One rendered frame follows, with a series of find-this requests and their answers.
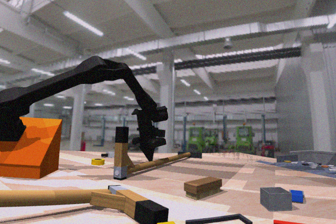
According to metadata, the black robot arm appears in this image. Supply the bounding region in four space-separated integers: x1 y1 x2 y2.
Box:
0 56 168 142

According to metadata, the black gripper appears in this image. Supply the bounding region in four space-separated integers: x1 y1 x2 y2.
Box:
132 124 166 162

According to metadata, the yellow ring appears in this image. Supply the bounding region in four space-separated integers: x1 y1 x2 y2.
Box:
91 158 105 165

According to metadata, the blue-handled scraper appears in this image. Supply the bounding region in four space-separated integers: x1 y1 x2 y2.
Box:
289 189 305 202

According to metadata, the dark grey l-shaped bar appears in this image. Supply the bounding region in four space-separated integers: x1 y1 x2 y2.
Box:
185 214 253 224

